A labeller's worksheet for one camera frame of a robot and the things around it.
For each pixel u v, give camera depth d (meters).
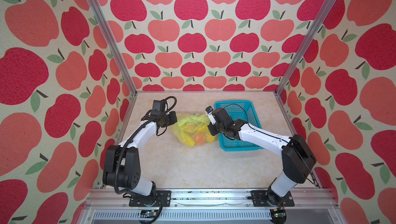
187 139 0.87
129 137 0.49
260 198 0.73
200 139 0.87
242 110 1.07
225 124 0.67
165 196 0.75
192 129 0.88
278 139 0.50
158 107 0.70
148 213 0.72
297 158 0.47
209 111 0.78
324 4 0.77
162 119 0.68
